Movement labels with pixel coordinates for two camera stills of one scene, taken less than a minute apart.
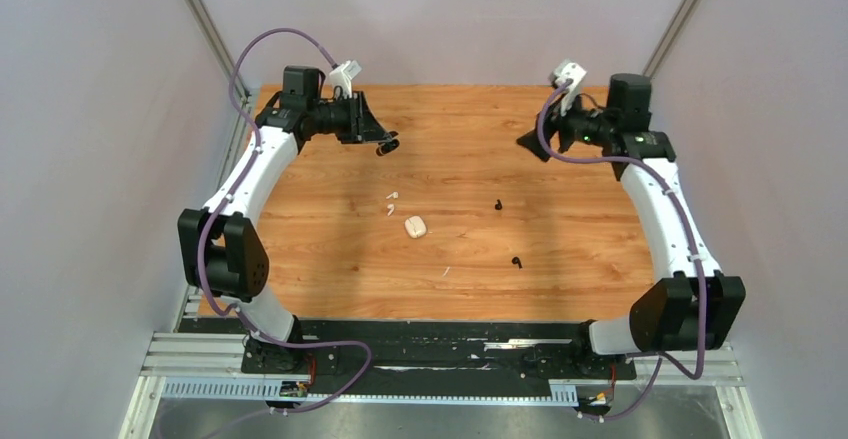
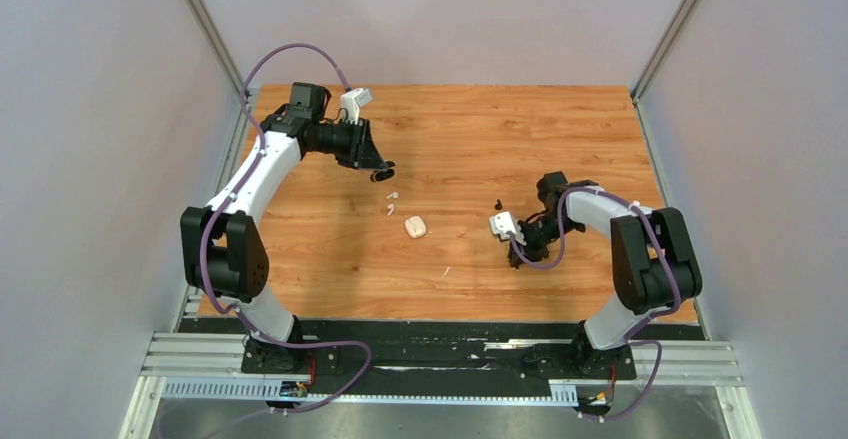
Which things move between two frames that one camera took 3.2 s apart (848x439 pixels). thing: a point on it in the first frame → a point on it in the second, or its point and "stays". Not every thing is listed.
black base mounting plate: x=421 y=357 stays
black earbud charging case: x=387 y=147 → x=380 y=175
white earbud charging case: x=415 y=226 stays
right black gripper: x=533 y=141 → x=529 y=252
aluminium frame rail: x=170 y=357 stays
